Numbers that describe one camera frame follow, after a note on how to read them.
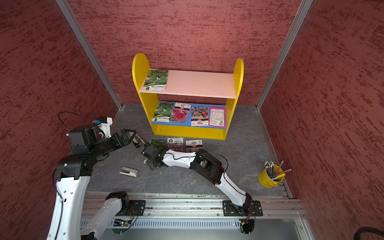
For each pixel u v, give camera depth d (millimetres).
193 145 977
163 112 972
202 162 577
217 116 947
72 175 424
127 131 590
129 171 843
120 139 566
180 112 981
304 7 711
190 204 763
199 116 948
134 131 643
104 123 580
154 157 698
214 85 760
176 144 976
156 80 772
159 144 974
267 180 747
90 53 878
